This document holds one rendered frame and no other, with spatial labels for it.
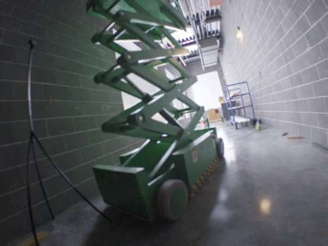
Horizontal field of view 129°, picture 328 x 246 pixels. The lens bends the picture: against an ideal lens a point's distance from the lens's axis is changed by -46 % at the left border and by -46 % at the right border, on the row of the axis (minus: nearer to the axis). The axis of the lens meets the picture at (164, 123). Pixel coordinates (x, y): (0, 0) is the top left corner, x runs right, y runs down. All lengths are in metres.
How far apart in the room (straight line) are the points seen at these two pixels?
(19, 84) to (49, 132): 0.62
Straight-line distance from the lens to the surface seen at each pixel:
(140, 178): 0.90
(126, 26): 1.44
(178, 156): 1.12
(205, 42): 6.99
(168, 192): 0.96
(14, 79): 1.74
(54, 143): 1.74
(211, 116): 9.23
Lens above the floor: 0.72
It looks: 1 degrees down
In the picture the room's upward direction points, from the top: 12 degrees counter-clockwise
